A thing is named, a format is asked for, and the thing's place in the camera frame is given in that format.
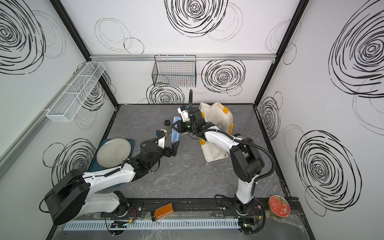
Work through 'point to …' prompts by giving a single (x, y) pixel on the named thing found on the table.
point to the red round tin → (279, 206)
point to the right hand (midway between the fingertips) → (173, 125)
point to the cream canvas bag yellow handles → (218, 114)
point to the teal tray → (132, 142)
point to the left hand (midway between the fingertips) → (172, 140)
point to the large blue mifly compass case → (175, 134)
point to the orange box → (165, 209)
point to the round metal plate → (113, 152)
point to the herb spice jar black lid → (167, 122)
